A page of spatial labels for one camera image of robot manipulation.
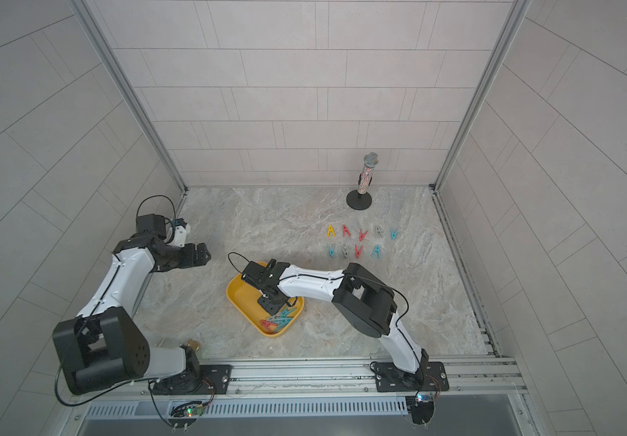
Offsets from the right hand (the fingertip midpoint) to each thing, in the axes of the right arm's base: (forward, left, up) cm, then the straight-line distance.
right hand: (275, 304), depth 87 cm
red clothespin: (+26, -25, +3) cm, 37 cm away
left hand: (+13, +23, +13) cm, 29 cm away
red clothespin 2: (+16, -29, +2) cm, 33 cm away
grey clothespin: (+25, -38, +3) cm, 45 cm away
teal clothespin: (+23, -43, +2) cm, 49 cm away
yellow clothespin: (+26, -20, +3) cm, 33 cm away
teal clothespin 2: (+17, -20, +3) cm, 26 cm away
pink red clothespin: (+24, -31, +2) cm, 39 cm away
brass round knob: (-12, +21, +5) cm, 25 cm away
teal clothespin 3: (+16, -36, +3) cm, 39 cm away
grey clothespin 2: (+17, -24, +3) cm, 29 cm away
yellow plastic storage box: (+2, +10, +2) cm, 10 cm away
